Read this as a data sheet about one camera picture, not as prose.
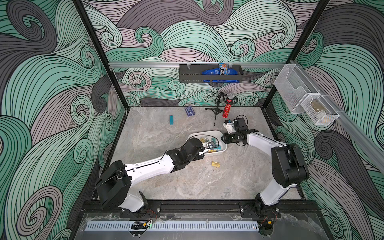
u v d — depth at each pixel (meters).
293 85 0.78
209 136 0.59
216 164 0.86
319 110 0.65
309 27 0.78
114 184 0.42
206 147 0.68
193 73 0.95
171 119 1.13
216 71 0.92
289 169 0.47
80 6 0.71
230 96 0.92
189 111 1.17
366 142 0.53
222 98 0.97
